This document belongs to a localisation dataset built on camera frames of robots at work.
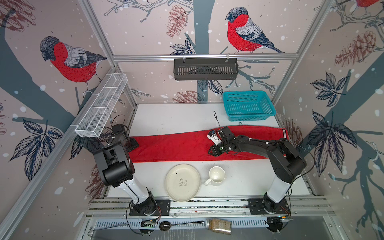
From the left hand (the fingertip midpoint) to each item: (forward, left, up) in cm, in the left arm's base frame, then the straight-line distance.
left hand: (128, 147), depth 92 cm
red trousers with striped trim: (+2, -43, -3) cm, 43 cm away
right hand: (-2, -52, -1) cm, 52 cm away
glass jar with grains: (-40, -53, +2) cm, 67 cm away
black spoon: (-40, -29, -2) cm, 49 cm away
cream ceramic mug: (-18, -55, -1) cm, 58 cm away
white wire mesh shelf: (+11, +8, +27) cm, 30 cm away
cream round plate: (-20, -35, -3) cm, 41 cm away
